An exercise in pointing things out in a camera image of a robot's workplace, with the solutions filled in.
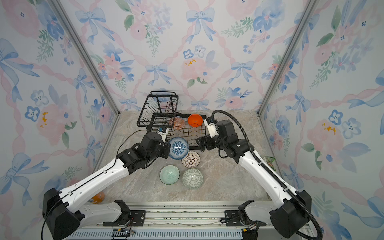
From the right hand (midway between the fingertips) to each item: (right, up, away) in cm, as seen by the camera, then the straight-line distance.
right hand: (203, 136), depth 77 cm
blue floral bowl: (-13, -7, +3) cm, 15 cm away
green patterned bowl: (-6, -25, +9) cm, 27 cm away
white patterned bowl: (-6, -16, +16) cm, 23 cm away
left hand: (-17, -3, 0) cm, 18 cm away
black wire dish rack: (-29, +17, +32) cm, 47 cm away
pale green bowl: (-19, -23, +10) cm, 31 cm away
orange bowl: (-4, +10, +32) cm, 34 cm away
